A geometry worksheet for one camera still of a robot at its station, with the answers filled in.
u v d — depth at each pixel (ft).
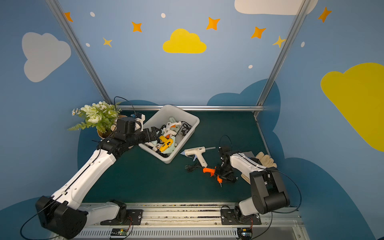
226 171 2.45
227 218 2.42
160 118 3.65
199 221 2.42
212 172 2.94
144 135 2.21
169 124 3.52
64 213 1.21
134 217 2.43
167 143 3.12
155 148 3.06
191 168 2.97
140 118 2.27
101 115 2.56
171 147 3.14
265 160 3.11
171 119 3.71
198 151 3.15
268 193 1.44
